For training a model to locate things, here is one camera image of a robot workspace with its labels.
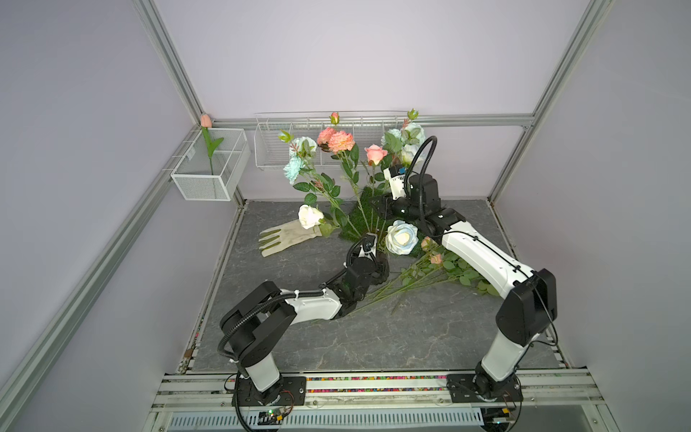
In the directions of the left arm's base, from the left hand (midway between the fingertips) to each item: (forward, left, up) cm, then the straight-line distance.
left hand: (379, 251), depth 86 cm
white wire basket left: (+21, +57, +18) cm, 63 cm away
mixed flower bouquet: (+10, +11, +19) cm, 25 cm away
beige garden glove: (+19, +37, -15) cm, 44 cm away
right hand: (+10, +2, +15) cm, 18 cm away
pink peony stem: (-1, -16, -13) cm, 20 cm away
